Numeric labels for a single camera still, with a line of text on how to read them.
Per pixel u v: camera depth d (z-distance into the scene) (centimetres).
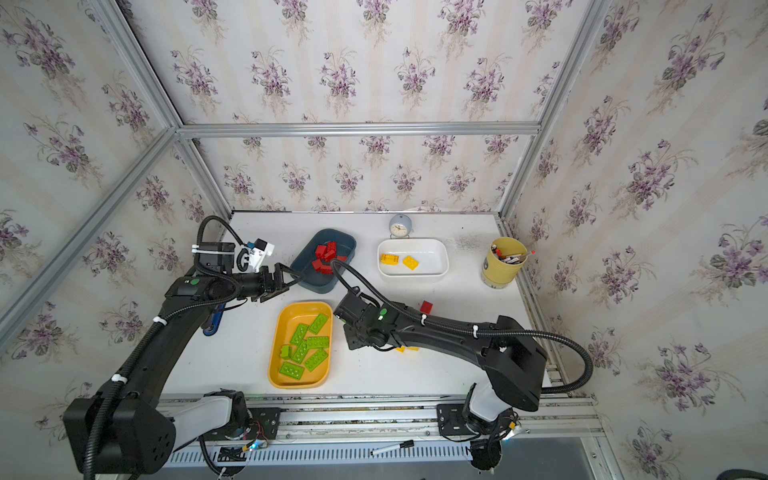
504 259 93
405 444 70
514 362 42
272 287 66
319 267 101
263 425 73
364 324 59
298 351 85
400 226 108
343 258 107
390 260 105
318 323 90
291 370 82
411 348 55
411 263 104
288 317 88
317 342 85
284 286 66
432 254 108
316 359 84
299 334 88
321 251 104
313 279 99
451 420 73
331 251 105
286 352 82
